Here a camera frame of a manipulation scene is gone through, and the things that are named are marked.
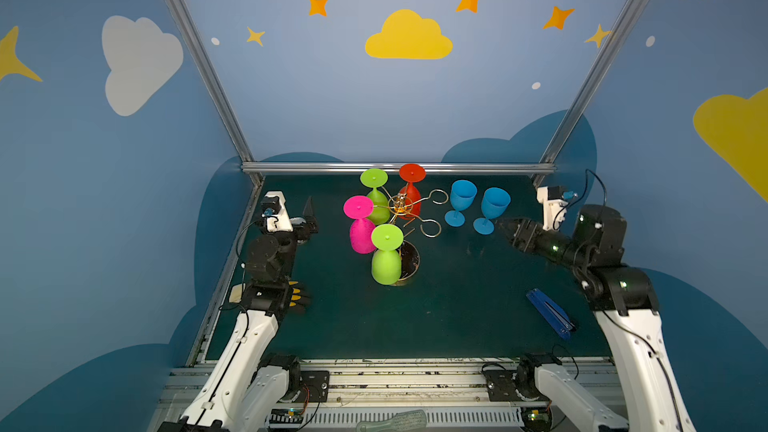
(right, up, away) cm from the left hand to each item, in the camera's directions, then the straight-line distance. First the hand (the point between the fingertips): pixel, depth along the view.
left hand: (288, 199), depth 71 cm
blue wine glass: (+48, +2, +25) cm, 55 cm away
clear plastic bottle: (+28, -52, -2) cm, 59 cm away
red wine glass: (+30, 0, +6) cm, 30 cm away
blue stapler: (+73, -33, +14) cm, 81 cm away
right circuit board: (+61, -55, +2) cm, 82 cm away
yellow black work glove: (+2, -19, -15) cm, 24 cm away
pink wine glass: (+17, -9, +7) cm, 20 cm away
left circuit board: (-1, -55, +2) cm, 55 cm away
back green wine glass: (+21, +6, +9) cm, 23 cm away
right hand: (+51, -5, -5) cm, 51 cm away
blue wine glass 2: (+59, 0, +25) cm, 64 cm away
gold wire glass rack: (+32, -17, +28) cm, 45 cm away
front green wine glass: (+24, -16, +2) cm, 29 cm away
